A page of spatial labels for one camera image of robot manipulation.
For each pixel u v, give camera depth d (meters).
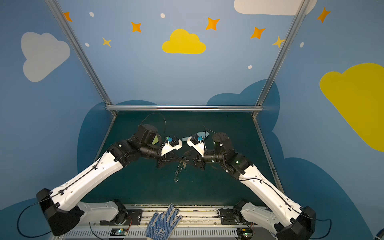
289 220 0.39
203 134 1.10
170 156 0.59
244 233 0.72
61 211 0.38
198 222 0.74
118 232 0.71
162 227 0.72
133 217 0.75
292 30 0.77
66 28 0.75
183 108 0.96
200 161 0.57
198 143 0.57
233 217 0.68
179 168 0.67
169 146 0.56
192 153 0.66
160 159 0.58
